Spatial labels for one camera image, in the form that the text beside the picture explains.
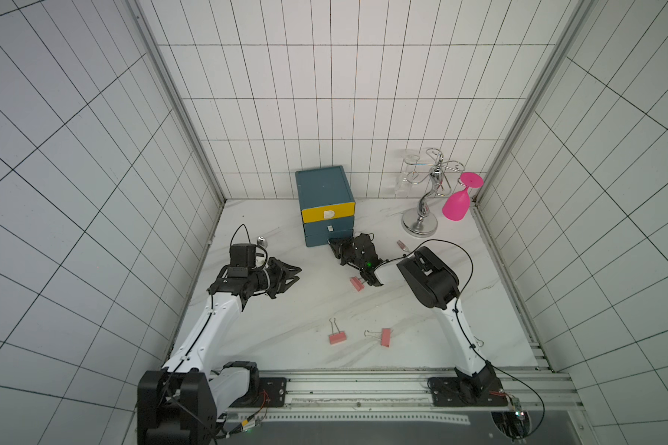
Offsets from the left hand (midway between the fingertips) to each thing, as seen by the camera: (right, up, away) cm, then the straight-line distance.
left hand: (299, 274), depth 79 cm
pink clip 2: (+26, -20, +4) cm, 33 cm away
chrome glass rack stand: (+46, +15, +31) cm, 58 cm away
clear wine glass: (+37, +29, +26) cm, 54 cm away
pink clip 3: (+55, -21, +2) cm, 59 cm away
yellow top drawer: (+8, +19, +10) cm, 23 cm away
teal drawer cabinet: (+8, +22, +10) cm, 25 cm away
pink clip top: (+18, -6, +14) cm, 23 cm away
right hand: (+4, +8, +20) cm, 22 cm away
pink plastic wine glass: (+54, +21, +18) cm, 61 cm away
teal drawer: (+9, +14, +17) cm, 23 cm away
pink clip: (+11, -20, +4) cm, 24 cm away
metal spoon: (-17, +8, +24) cm, 31 cm away
